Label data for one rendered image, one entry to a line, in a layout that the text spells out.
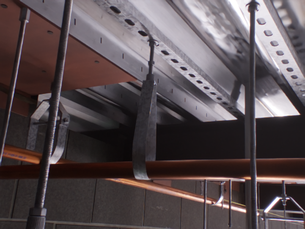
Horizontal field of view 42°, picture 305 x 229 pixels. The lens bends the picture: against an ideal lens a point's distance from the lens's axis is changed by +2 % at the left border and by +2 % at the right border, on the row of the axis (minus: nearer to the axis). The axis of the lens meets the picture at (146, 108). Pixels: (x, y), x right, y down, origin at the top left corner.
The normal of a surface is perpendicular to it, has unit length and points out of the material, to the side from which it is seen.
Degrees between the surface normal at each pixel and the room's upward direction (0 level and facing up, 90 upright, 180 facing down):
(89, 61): 180
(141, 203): 90
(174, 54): 180
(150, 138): 106
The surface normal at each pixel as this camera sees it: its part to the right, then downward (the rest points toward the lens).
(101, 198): 0.86, -0.08
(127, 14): -0.07, 0.96
